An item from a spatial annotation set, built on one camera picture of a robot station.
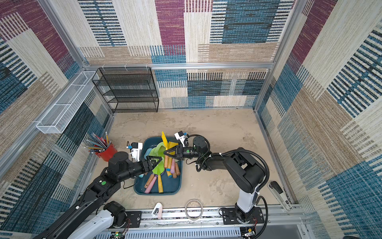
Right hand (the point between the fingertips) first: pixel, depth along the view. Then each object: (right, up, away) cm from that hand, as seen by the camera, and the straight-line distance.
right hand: (167, 155), depth 77 cm
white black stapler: (+58, -22, -2) cm, 62 cm away
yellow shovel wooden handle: (-1, +8, 0) cm, 8 cm away
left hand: (-3, -2, -5) cm, 6 cm away
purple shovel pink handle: (+2, -7, +9) cm, 12 cm away
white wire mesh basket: (-51, +19, -6) cm, 55 cm away
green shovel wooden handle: (-11, -16, +7) cm, 20 cm away
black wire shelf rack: (-33, +41, +32) cm, 61 cm away
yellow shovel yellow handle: (-1, +3, +17) cm, 17 cm away
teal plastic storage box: (-12, +1, +19) cm, 23 cm away
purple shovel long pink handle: (-10, -19, +3) cm, 22 cm away
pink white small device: (-4, -27, -3) cm, 27 cm away
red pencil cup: (-39, -3, +15) cm, 42 cm away
